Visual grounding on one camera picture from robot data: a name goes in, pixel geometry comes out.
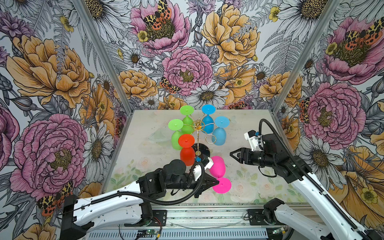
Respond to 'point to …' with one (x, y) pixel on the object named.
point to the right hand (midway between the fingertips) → (234, 160)
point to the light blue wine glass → (219, 135)
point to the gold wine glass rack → (200, 148)
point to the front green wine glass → (176, 124)
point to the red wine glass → (186, 142)
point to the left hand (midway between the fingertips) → (215, 185)
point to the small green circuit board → (152, 231)
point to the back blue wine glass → (207, 123)
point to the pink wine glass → (218, 170)
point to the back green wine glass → (188, 126)
